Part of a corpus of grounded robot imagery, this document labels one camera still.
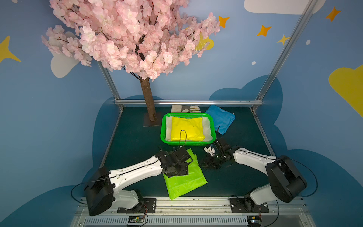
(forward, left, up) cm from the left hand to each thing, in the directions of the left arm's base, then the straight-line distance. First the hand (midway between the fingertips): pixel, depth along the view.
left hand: (184, 170), depth 78 cm
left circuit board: (-23, +25, -10) cm, 35 cm away
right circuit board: (-22, -37, -11) cm, 44 cm away
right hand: (+5, -11, -4) cm, 13 cm away
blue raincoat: (+44, -30, -7) cm, 54 cm away
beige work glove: (+57, +7, -9) cm, 58 cm away
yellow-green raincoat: (+30, -3, -2) cm, 30 cm away
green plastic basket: (+46, -1, -5) cm, 46 cm away
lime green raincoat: (-7, +3, -6) cm, 9 cm away
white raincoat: (+33, -15, -3) cm, 36 cm away
